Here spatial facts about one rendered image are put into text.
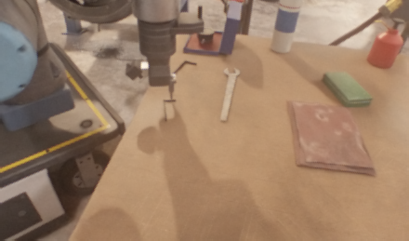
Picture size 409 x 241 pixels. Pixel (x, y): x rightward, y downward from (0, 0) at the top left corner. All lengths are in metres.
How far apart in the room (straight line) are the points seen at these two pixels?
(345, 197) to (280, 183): 0.11
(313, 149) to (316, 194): 0.10
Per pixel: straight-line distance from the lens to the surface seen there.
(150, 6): 0.53
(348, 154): 0.62
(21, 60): 0.49
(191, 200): 0.49
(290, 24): 0.92
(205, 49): 0.90
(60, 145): 0.84
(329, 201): 0.54
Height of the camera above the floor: 0.87
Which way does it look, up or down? 39 degrees down
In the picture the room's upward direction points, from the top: 4 degrees clockwise
